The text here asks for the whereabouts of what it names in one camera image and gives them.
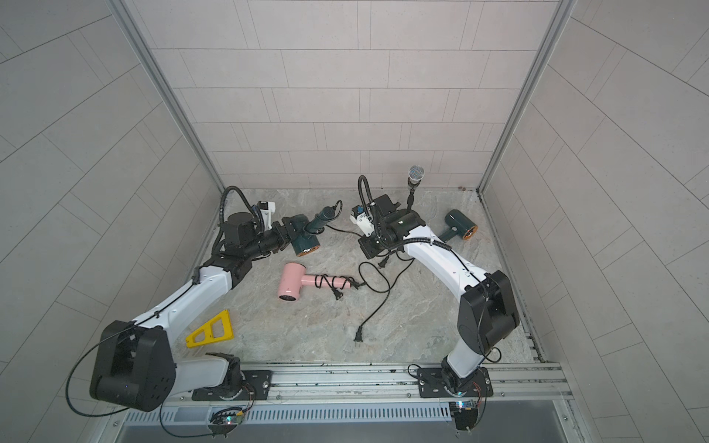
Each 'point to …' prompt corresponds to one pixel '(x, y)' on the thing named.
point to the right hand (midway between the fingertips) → (363, 244)
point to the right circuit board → (465, 413)
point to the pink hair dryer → (294, 275)
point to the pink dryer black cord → (354, 281)
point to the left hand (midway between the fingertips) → (308, 225)
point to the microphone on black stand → (416, 174)
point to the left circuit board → (226, 419)
